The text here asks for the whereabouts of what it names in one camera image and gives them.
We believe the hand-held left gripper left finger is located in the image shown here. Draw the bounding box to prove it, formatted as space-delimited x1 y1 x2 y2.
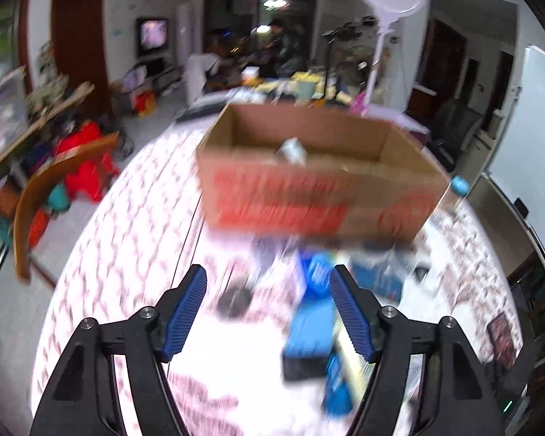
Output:
29 263 208 436

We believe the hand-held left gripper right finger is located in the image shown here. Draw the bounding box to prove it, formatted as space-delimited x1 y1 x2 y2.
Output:
329 263 512 436

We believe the printed cardboard box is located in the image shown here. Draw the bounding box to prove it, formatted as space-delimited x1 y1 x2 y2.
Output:
195 102 450 243

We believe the silver object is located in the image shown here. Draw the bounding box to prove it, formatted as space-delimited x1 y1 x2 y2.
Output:
275 137 310 164

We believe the blue plastic box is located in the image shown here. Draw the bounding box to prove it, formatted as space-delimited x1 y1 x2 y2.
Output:
282 300 337 382

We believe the blue and white tissue packet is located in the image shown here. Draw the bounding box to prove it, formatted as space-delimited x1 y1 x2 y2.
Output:
300 254 336 303

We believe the black foam cylinder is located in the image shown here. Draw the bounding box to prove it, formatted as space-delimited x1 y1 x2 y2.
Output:
215 288 253 319

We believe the printed quilted tablecloth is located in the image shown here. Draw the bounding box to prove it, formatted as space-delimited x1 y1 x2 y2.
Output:
29 95 530 436

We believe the smartphone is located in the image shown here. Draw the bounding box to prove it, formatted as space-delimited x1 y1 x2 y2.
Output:
487 314 521 368

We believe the toothpick holder with blue lid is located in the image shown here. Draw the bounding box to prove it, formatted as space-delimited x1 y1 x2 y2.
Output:
445 176 471 212

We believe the red plastic stool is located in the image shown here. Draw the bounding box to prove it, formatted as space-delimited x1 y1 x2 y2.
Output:
54 120 121 205

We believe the wooden chair backrest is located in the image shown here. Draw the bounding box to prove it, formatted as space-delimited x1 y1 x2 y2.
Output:
13 132 121 282

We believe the black office chair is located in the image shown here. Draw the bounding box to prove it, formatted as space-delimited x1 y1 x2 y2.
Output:
429 100 482 169

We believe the whiteboard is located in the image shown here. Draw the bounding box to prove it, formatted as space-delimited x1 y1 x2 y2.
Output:
481 44 545 255

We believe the cluttered wooden desk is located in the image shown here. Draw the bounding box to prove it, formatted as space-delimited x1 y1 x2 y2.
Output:
0 66 96 173

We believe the television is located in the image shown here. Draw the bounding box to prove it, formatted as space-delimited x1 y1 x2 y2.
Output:
136 17 170 55

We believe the white air conditioner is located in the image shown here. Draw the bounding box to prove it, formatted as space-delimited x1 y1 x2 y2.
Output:
178 2 196 66

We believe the brown wooden door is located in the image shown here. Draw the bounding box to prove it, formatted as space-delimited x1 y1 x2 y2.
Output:
51 0 112 101

